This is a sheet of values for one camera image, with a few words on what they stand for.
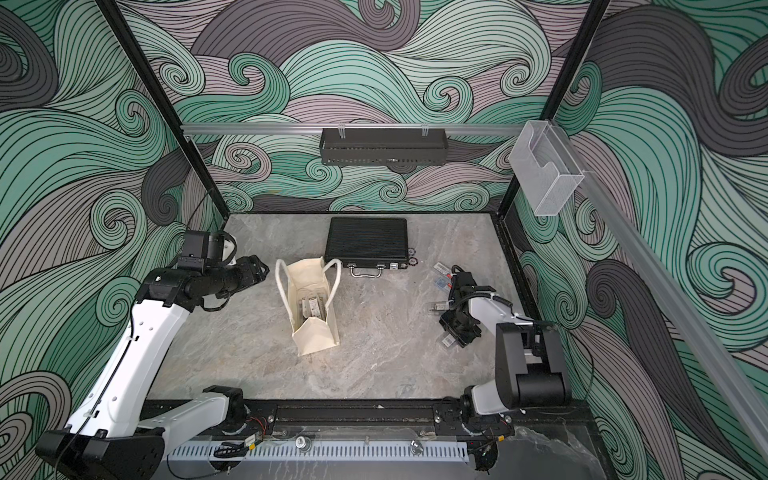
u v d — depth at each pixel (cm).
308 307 88
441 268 102
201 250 53
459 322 75
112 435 36
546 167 79
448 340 85
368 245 104
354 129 93
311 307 87
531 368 43
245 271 63
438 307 92
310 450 70
